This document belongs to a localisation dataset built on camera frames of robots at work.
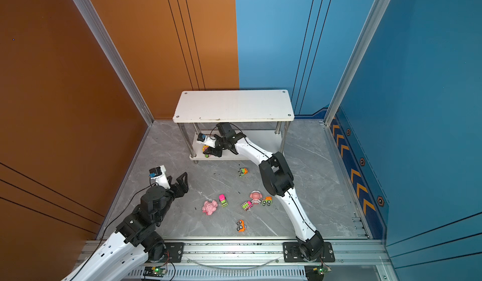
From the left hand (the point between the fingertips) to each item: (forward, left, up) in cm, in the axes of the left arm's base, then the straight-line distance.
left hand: (181, 174), depth 78 cm
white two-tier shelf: (+19, -7, +17) cm, 27 cm away
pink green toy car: (-8, -28, -13) cm, 32 cm away
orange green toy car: (-5, -37, -14) cm, 40 cm away
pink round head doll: (-3, -32, -14) cm, 35 cm away
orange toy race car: (-16, -26, -14) cm, 33 cm away
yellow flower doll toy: (+17, -6, -4) cm, 19 cm away
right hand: (+20, -6, -7) cm, 22 cm away
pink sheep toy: (-9, -11, -13) cm, 19 cm away
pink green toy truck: (-5, -17, -14) cm, 22 cm away
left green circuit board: (-32, +7, -18) cm, 37 cm away
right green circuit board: (-31, -54, -18) cm, 65 cm away
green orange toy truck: (+9, -26, -13) cm, 31 cm away
